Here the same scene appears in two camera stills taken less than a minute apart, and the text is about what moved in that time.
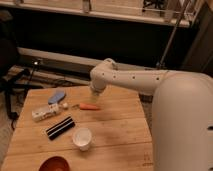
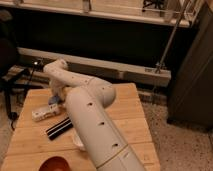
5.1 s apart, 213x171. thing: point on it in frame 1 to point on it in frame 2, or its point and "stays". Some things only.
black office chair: (10, 75) stays
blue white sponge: (55, 99) stays
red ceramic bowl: (54, 163) stays
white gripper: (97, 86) to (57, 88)
